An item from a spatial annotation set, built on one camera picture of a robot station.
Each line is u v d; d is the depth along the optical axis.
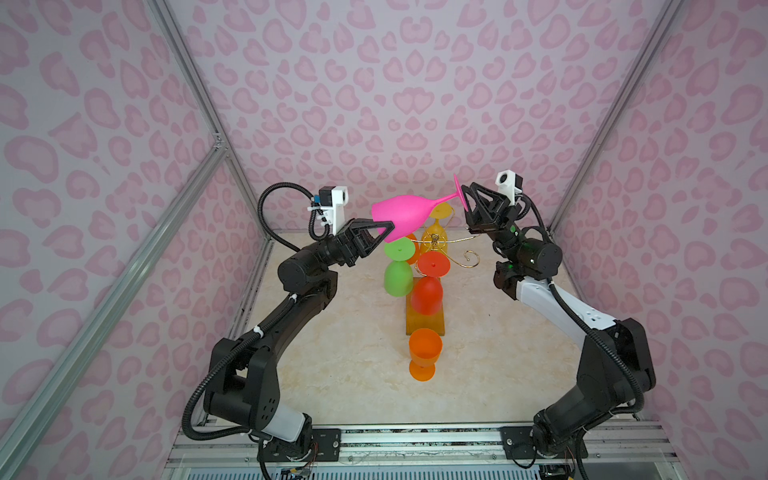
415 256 0.69
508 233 0.59
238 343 0.44
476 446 0.75
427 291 0.73
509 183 0.60
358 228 0.54
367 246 0.56
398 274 0.76
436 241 0.75
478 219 0.57
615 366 0.42
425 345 0.75
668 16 0.69
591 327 0.47
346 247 0.53
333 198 0.53
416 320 0.95
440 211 0.56
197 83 0.79
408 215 0.56
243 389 0.43
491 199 0.59
